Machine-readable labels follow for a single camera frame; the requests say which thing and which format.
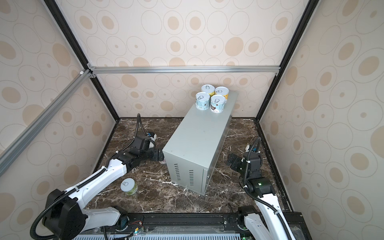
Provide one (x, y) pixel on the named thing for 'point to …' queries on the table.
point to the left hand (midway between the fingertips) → (162, 148)
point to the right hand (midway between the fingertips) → (236, 157)
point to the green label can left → (129, 186)
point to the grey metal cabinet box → (192, 152)
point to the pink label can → (163, 162)
